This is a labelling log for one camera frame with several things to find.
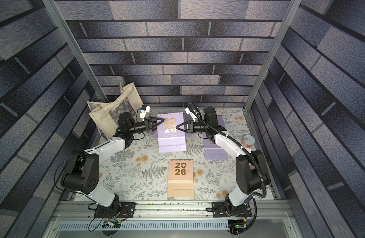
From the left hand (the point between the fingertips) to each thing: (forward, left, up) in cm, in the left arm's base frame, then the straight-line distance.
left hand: (162, 122), depth 78 cm
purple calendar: (-7, -4, -4) cm, 9 cm away
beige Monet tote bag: (+8, +35, -4) cm, 36 cm away
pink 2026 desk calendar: (-21, -10, -24) cm, 33 cm away
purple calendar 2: (+11, +11, -25) cm, 29 cm away
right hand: (-1, -7, -2) cm, 8 cm away
